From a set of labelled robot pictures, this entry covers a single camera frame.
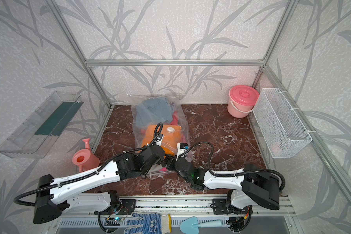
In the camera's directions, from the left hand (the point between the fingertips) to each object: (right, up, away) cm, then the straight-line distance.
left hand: (160, 148), depth 75 cm
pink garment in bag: (+7, +14, +21) cm, 27 cm away
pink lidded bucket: (+52, +29, +24) cm, 64 cm away
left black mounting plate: (-16, -29, -2) cm, 33 cm away
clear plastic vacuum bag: (+7, +25, +39) cm, 47 cm away
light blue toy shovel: (+15, -35, -7) cm, 39 cm away
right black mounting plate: (+30, -30, -1) cm, 43 cm away
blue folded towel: (-11, +20, +28) cm, 36 cm away
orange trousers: (+5, +6, +2) cm, 7 cm away
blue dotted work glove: (-3, -35, -6) cm, 36 cm away
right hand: (+1, -4, +1) cm, 4 cm away
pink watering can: (-42, -7, +4) cm, 43 cm away
